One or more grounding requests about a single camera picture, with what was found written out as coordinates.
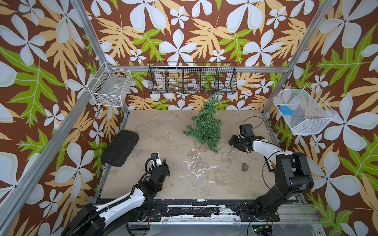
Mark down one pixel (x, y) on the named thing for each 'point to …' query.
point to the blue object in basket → (286, 110)
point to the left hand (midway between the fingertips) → (163, 159)
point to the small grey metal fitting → (244, 167)
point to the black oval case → (116, 153)
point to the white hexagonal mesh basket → (304, 111)
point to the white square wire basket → (109, 86)
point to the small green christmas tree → (206, 128)
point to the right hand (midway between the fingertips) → (230, 141)
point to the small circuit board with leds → (263, 229)
